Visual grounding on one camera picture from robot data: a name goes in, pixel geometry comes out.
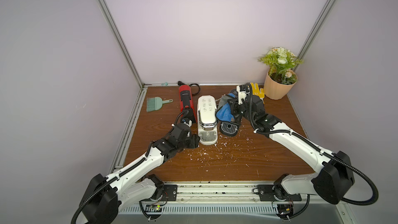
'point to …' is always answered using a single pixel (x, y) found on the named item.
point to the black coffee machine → (229, 128)
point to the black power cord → (180, 83)
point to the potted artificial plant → (281, 76)
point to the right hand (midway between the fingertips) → (229, 99)
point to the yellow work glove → (256, 91)
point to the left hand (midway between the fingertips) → (198, 137)
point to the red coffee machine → (186, 100)
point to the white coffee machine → (207, 120)
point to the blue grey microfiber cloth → (224, 112)
